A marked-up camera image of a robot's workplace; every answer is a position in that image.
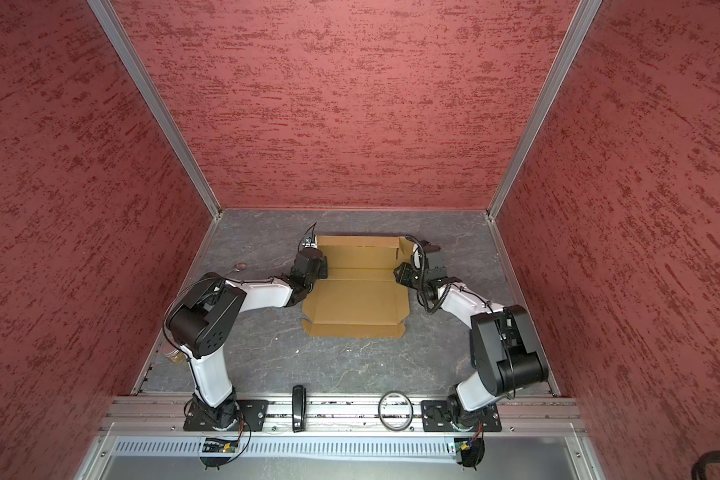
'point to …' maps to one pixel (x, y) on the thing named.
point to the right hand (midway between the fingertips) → (396, 277)
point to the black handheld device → (299, 408)
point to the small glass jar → (177, 357)
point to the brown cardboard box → (361, 297)
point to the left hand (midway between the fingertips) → (319, 260)
